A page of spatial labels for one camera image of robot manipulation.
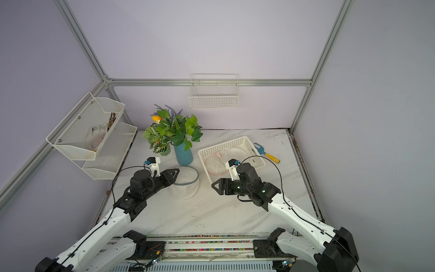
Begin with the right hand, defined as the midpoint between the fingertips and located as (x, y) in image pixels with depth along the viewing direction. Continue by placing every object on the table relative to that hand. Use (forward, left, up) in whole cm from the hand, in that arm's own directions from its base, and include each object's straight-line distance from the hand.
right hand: (219, 187), depth 75 cm
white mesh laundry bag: (+4, +16, -5) cm, 18 cm away
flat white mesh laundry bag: (+31, -10, -15) cm, 35 cm away
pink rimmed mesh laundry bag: (+22, +2, -14) cm, 26 cm away
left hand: (+8, +20, +1) cm, 21 cm away
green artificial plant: (+23, +22, +16) cm, 36 cm away
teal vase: (+27, +22, -13) cm, 38 cm away
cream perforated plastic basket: (+24, -22, -13) cm, 35 cm away
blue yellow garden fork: (+32, -27, -15) cm, 44 cm away
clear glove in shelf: (+21, +58, +14) cm, 63 cm away
